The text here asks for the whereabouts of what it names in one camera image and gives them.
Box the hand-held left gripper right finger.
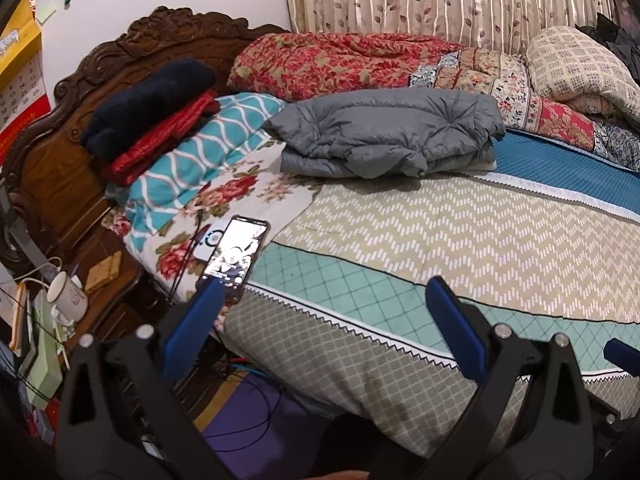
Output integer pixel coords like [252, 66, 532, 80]
[415, 275, 596, 480]

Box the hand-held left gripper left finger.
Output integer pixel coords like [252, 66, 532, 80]
[55, 276, 236, 480]

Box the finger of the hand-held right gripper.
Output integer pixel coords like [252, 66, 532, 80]
[602, 338, 640, 379]

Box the grey puffer jacket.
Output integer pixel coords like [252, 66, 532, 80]
[262, 88, 507, 179]

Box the pile of dark clothes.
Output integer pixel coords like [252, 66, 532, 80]
[575, 12, 640, 83]

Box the wooden nightstand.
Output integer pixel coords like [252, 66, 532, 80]
[20, 230, 168, 376]

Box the black smartphone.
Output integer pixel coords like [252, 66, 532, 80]
[196, 215, 271, 304]

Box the white power bank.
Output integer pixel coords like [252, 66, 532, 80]
[192, 225, 226, 262]

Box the patchwork patterned bed cover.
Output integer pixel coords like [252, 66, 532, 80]
[215, 132, 640, 458]

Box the small wooden box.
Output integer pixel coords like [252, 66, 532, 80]
[84, 251, 123, 292]

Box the purple cloth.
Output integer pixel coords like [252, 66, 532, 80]
[200, 372, 333, 480]

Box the white mug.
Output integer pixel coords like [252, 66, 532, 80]
[47, 271, 90, 322]

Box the rose print pillow cloth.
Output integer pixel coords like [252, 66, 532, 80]
[101, 147, 323, 306]

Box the green box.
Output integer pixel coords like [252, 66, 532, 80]
[17, 300, 64, 407]

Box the teal wavy pattern pillow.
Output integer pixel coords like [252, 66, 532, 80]
[105, 92, 289, 251]

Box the folded red garment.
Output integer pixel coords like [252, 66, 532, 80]
[97, 91, 221, 186]

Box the carved wooden headboard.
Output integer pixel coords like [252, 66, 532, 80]
[0, 6, 292, 273]

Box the folded navy garment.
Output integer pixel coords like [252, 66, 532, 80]
[80, 58, 217, 163]

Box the cream patterned quilt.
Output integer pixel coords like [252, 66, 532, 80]
[525, 25, 640, 133]

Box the red floral quilt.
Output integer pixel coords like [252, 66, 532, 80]
[227, 32, 640, 172]

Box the thin black cable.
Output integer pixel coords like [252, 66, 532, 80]
[169, 207, 207, 307]

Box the red and yellow wall calendar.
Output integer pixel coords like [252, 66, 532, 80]
[0, 0, 53, 161]

